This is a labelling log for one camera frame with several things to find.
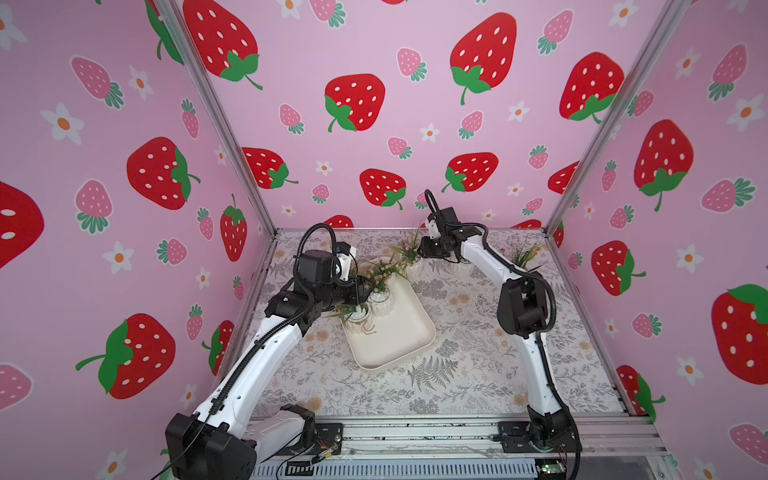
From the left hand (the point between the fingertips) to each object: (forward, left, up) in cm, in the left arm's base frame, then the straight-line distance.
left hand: (371, 282), depth 76 cm
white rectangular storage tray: (-1, -10, -23) cm, 25 cm away
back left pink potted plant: (+21, -10, -11) cm, 26 cm away
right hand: (+23, -13, -13) cm, 30 cm away
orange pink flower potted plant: (+7, -1, -19) cm, 20 cm away
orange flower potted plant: (-1, +6, -17) cm, 18 cm away
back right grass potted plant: (+18, -48, -11) cm, 52 cm away
